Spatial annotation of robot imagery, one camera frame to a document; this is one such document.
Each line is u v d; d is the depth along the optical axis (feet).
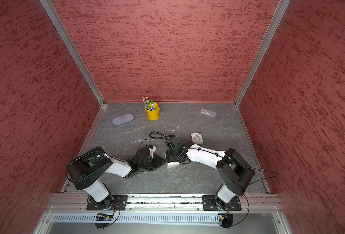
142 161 2.35
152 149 2.83
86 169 1.54
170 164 2.73
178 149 2.23
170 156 2.54
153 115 3.56
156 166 2.60
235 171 1.46
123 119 3.49
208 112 3.74
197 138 3.16
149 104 3.38
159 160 2.64
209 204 2.43
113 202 2.40
